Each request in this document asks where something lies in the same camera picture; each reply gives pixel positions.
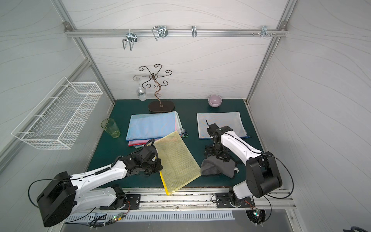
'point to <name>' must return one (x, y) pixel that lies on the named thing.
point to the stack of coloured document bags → (145, 129)
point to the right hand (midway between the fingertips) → (214, 157)
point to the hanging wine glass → (141, 92)
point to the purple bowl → (215, 100)
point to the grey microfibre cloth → (212, 165)
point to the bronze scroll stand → (164, 106)
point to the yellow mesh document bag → (178, 168)
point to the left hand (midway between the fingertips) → (164, 168)
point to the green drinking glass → (109, 125)
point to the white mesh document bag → (233, 119)
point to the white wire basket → (57, 120)
